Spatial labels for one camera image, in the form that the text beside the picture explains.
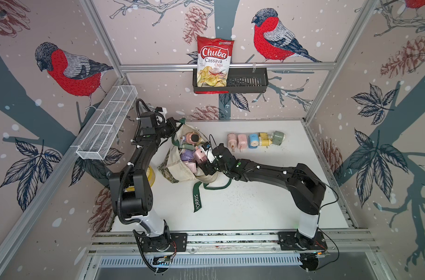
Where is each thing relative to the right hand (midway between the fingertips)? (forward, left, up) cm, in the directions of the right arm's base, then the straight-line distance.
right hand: (203, 160), depth 86 cm
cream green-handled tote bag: (-6, +13, +2) cm, 14 cm away
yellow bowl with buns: (-6, +28, -9) cm, 30 cm away
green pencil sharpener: (+22, -43, -7) cm, 49 cm away
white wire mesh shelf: (-2, +44, +18) cm, 48 cm away
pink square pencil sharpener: (-1, +1, +5) cm, 5 cm away
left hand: (+15, +9, +15) cm, 23 cm away
